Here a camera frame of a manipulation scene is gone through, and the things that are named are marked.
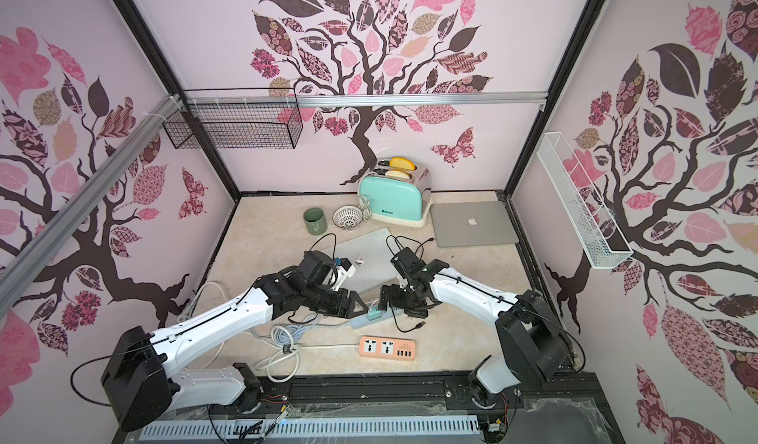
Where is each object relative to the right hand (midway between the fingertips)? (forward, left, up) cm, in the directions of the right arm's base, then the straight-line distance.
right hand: (393, 314), depth 82 cm
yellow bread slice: (+52, -5, +13) cm, 54 cm away
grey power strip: (-1, +8, -2) cm, 9 cm away
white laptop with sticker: (+23, +7, -5) cm, 25 cm away
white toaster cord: (+37, +9, +7) cm, 39 cm away
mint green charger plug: (0, +5, +1) cm, 6 cm away
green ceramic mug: (+35, +27, 0) cm, 44 cm away
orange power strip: (-8, +3, -3) cm, 9 cm away
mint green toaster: (+39, -3, +10) cm, 40 cm away
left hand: (-3, +10, +7) cm, 12 cm away
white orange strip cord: (-12, +30, -3) cm, 33 cm away
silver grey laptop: (+37, -30, -5) cm, 48 cm away
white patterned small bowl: (+40, +16, -3) cm, 43 cm away
